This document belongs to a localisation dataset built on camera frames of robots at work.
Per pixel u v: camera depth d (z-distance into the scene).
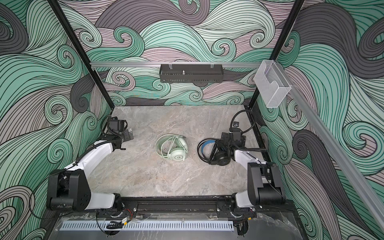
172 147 0.88
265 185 0.43
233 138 0.69
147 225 0.70
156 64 0.93
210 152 0.93
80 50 0.87
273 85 0.80
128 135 0.81
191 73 0.95
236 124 0.80
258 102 1.14
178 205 0.76
